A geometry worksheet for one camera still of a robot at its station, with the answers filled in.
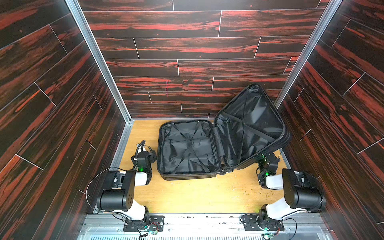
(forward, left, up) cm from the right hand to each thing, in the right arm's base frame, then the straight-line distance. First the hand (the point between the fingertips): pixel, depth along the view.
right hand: (262, 148), depth 92 cm
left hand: (-4, +74, -3) cm, 74 cm away
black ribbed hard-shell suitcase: (0, +14, +19) cm, 23 cm away
